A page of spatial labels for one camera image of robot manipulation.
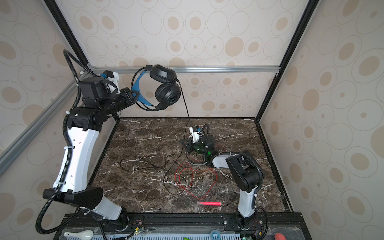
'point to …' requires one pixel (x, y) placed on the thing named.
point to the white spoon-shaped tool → (85, 234)
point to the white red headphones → (194, 163)
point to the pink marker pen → (209, 203)
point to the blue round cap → (215, 234)
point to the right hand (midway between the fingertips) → (180, 141)
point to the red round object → (279, 236)
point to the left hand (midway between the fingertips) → (140, 89)
